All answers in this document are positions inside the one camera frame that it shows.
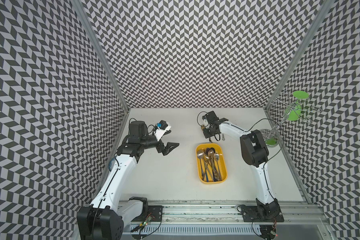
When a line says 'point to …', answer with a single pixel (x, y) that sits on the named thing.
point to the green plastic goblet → (294, 113)
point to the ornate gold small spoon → (216, 175)
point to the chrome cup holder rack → (285, 102)
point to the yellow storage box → (218, 149)
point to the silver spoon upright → (223, 138)
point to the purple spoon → (212, 148)
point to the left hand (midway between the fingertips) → (172, 138)
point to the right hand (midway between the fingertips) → (207, 134)
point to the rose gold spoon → (206, 157)
